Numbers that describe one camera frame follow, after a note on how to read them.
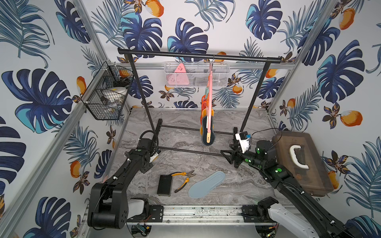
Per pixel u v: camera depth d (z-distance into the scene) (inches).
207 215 29.7
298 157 31.4
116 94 31.4
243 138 25.2
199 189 32.0
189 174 34.5
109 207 16.1
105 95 31.7
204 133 37.3
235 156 25.5
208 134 23.8
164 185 32.2
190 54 21.9
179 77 35.6
